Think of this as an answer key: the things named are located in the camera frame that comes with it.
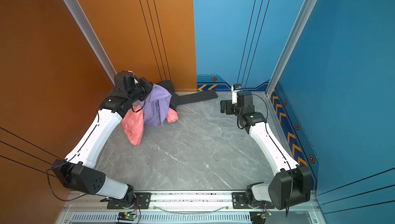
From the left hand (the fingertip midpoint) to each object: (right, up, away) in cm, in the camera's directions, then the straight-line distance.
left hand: (155, 79), depth 75 cm
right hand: (+37, -10, +7) cm, 39 cm away
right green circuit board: (+49, -64, -5) cm, 81 cm away
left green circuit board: (-12, -64, -4) cm, 66 cm away
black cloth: (+5, -8, +35) cm, 36 cm away
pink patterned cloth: (-16, -23, +12) cm, 31 cm away
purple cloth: (-3, -13, +10) cm, 17 cm away
